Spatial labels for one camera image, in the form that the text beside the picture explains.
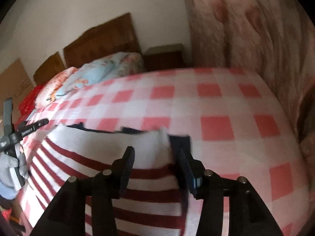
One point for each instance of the large dark wooden headboard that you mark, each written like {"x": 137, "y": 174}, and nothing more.
{"x": 116, "y": 35}

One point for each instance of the small dark wooden headboard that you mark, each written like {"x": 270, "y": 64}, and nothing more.
{"x": 50, "y": 68}

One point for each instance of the pink white checkered bedspread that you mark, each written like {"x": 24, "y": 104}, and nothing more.
{"x": 236, "y": 125}

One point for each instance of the red white navy striped sweater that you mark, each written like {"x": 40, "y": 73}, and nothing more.
{"x": 155, "y": 200}

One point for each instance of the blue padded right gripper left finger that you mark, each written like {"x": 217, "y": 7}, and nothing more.
{"x": 65, "y": 214}

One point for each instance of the dark wooden nightstand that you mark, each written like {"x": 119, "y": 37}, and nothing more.
{"x": 164, "y": 57}

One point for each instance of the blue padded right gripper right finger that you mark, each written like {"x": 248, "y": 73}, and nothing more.
{"x": 248, "y": 214}

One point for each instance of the light blue floral pillow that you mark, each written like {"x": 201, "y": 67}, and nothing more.
{"x": 116, "y": 65}

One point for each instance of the red dotted blanket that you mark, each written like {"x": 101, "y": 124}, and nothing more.
{"x": 28, "y": 103}

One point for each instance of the floral pink curtain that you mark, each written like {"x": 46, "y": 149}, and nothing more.
{"x": 274, "y": 38}

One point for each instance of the pink floral pillow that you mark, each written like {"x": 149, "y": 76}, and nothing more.
{"x": 48, "y": 93}

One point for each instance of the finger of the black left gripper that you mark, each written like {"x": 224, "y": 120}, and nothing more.
{"x": 31, "y": 128}

